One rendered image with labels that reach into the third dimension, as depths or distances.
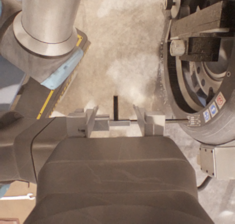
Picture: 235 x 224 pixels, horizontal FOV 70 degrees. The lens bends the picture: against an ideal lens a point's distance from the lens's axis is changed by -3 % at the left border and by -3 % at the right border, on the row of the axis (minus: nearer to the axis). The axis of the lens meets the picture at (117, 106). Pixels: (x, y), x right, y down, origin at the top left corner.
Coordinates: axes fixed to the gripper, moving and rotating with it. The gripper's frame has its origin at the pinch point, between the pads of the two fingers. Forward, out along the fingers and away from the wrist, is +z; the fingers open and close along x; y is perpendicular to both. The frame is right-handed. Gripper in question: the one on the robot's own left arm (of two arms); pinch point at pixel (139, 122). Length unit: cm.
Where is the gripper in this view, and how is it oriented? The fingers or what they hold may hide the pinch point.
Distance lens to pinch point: 17.1
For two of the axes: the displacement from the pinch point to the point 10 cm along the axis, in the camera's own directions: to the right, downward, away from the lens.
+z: 10.0, -0.2, 0.1
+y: 0.2, 9.7, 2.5
